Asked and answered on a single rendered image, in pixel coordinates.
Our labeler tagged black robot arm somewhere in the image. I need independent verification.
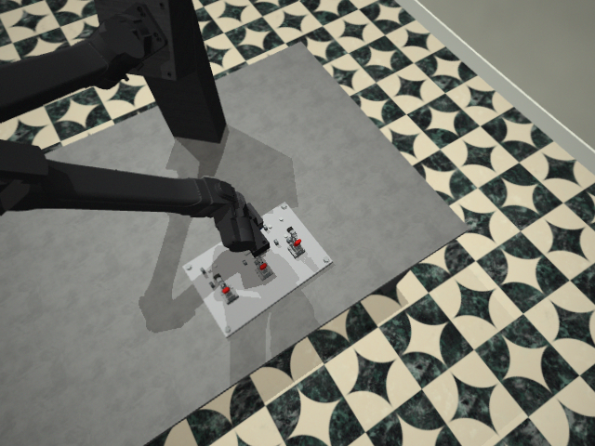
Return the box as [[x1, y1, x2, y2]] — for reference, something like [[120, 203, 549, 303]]
[[0, 2, 270, 257]]

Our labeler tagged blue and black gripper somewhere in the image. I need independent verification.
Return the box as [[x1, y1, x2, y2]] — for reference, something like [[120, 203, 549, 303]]
[[246, 203, 264, 230]]

